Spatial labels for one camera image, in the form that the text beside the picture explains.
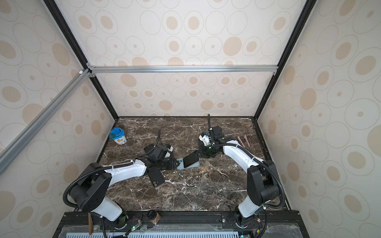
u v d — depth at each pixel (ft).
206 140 2.66
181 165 3.01
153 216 2.19
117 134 3.19
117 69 3.09
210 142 2.61
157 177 2.87
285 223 2.39
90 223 2.43
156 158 2.30
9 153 1.67
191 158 3.01
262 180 1.50
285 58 2.80
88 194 1.44
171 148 2.76
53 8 2.21
